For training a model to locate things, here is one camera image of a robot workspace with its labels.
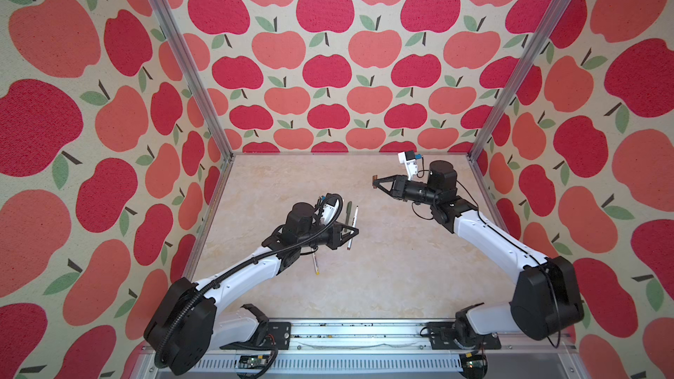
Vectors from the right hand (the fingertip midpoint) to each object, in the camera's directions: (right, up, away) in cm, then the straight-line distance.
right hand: (376, 187), depth 76 cm
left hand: (-5, -15, -3) cm, 16 cm away
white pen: (-7, -11, -1) cm, 13 cm away
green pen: (-7, -11, +27) cm, 30 cm away
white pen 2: (-19, -27, +11) cm, 35 cm away
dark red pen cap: (0, +3, 0) cm, 3 cm away
